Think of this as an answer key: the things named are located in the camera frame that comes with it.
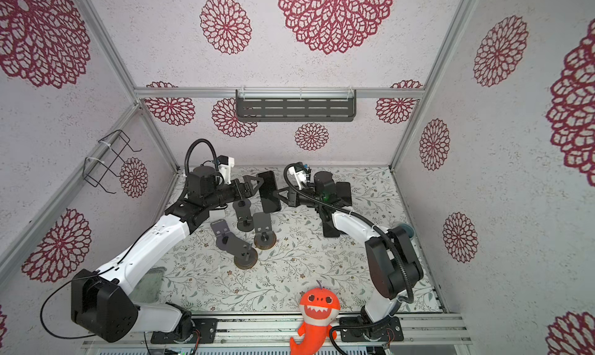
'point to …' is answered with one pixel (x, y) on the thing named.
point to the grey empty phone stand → (224, 236)
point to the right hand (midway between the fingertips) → (273, 192)
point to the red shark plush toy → (319, 308)
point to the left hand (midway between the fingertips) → (256, 183)
